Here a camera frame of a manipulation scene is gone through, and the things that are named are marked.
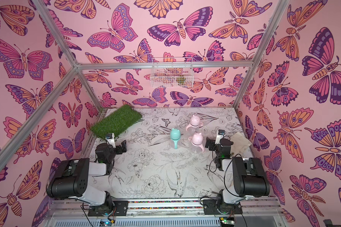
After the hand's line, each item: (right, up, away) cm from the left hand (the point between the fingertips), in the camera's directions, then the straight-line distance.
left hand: (120, 139), depth 94 cm
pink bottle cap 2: (+50, +13, -4) cm, 51 cm away
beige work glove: (+82, -4, +3) cm, 82 cm away
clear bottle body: (+51, -6, -2) cm, 51 cm away
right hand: (+64, +2, -1) cm, 64 cm away
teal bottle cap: (+37, +5, -11) cm, 39 cm away
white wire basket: (+35, +45, +1) cm, 57 cm away
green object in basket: (+40, +40, 0) cm, 57 cm away
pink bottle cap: (+50, +2, -12) cm, 51 cm away
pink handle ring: (+53, +9, +1) cm, 54 cm away
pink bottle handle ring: (+52, -3, -9) cm, 53 cm away
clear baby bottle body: (+49, +7, +6) cm, 50 cm away
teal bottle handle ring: (+37, -1, -7) cm, 38 cm away
